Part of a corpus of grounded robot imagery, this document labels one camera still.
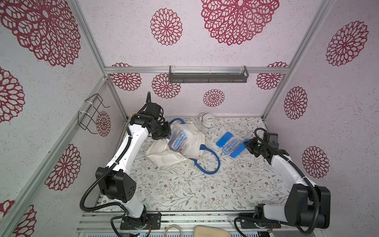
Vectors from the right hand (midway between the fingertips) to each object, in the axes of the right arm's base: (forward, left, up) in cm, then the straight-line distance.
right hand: (243, 140), depth 87 cm
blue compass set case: (-4, +2, -4) cm, 6 cm away
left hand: (-3, +42, +9) cm, 43 cm away
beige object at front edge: (-44, +26, -12) cm, 53 cm away
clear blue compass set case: (+5, +4, -15) cm, 16 cm away
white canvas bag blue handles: (+7, +35, -12) cm, 38 cm away
